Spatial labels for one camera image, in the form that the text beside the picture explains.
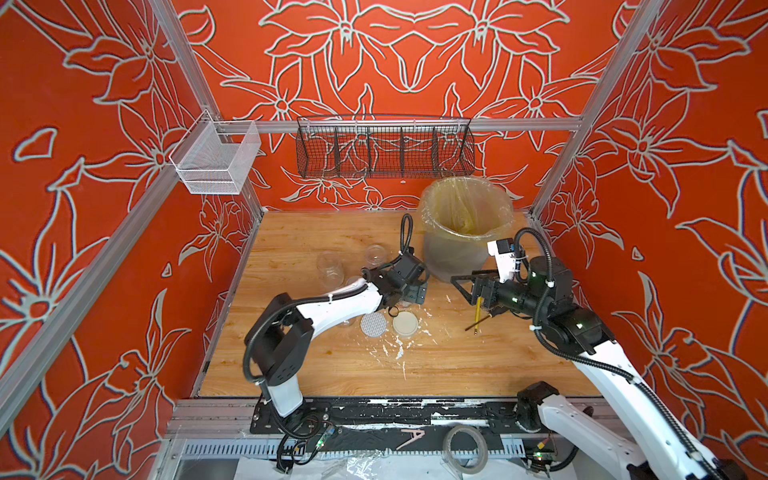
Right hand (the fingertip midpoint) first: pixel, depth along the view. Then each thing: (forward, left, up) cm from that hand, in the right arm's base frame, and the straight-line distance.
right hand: (463, 273), depth 68 cm
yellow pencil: (+2, -10, -28) cm, 30 cm away
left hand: (+9, +11, -18) cm, 23 cm away
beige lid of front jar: (-1, +12, -26) cm, 29 cm away
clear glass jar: (+14, +36, -19) cm, 43 cm away
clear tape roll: (-31, -5, -26) cm, 41 cm away
